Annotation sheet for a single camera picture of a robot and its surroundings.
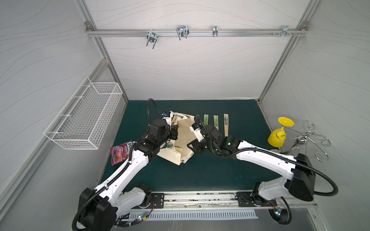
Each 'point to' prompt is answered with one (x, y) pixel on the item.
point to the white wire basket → (83, 121)
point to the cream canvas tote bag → (177, 150)
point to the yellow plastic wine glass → (277, 137)
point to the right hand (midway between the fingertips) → (190, 142)
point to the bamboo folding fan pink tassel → (226, 119)
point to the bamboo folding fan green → (216, 119)
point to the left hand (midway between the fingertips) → (176, 126)
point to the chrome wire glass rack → (298, 138)
